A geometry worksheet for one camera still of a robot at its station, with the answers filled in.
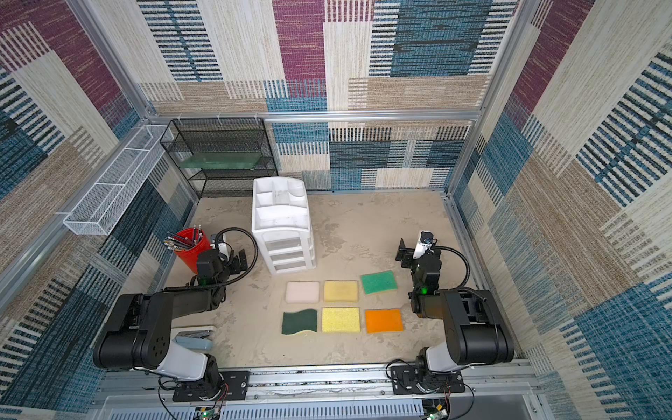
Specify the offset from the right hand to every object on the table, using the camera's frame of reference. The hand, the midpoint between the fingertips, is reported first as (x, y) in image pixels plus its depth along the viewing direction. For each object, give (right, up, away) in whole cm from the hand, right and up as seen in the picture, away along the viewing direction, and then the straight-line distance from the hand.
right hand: (418, 244), depth 92 cm
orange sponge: (-11, -24, -5) cm, 27 cm away
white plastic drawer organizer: (-46, +8, -6) cm, 47 cm away
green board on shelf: (-64, +30, +6) cm, 71 cm away
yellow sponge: (-27, -16, -2) cm, 31 cm away
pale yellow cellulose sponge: (-27, -23, -8) cm, 36 cm away
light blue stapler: (-70, -28, -11) cm, 76 cm away
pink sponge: (-40, -16, -2) cm, 43 cm away
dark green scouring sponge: (-40, -23, -8) cm, 47 cm away
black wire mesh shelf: (-79, +40, +9) cm, 89 cm away
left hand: (-66, -3, +3) cm, 66 cm away
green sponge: (-14, -14, +1) cm, 19 cm away
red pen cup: (-76, -4, -5) cm, 76 cm away
